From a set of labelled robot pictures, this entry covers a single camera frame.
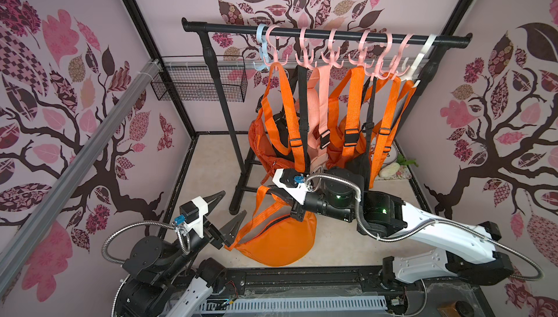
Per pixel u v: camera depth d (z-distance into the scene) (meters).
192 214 0.40
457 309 0.61
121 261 0.37
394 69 0.53
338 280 0.74
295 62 0.57
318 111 0.61
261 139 0.74
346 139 0.66
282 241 0.74
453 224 0.40
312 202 0.44
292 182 0.40
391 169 1.00
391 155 1.09
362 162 0.64
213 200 0.53
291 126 0.64
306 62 0.56
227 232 0.47
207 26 0.50
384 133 0.60
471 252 0.39
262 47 0.54
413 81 0.54
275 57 0.55
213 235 0.47
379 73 0.54
